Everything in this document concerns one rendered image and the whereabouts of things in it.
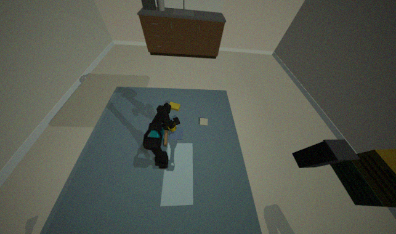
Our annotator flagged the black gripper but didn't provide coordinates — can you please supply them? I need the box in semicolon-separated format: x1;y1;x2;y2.
160;117;180;131

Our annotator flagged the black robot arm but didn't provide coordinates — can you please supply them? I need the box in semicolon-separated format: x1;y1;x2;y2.
143;103;171;168

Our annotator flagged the yellow rectangular block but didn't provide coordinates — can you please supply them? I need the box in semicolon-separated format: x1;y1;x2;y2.
170;102;180;111

